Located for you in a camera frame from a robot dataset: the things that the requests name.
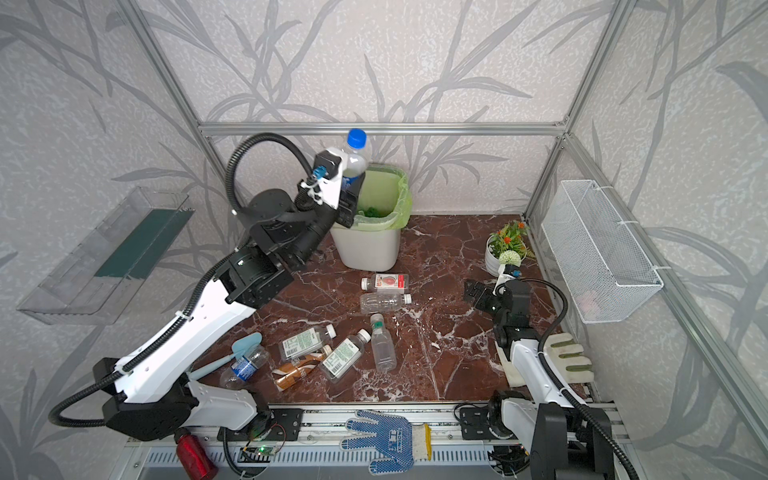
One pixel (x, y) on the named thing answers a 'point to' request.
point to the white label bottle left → (306, 341)
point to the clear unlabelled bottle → (384, 302)
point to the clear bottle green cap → (382, 346)
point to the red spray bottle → (193, 458)
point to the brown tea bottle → (288, 374)
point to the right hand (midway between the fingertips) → (479, 277)
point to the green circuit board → (266, 450)
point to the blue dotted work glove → (404, 441)
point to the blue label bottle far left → (246, 369)
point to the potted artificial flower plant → (507, 247)
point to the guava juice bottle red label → (385, 281)
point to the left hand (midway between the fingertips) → (354, 159)
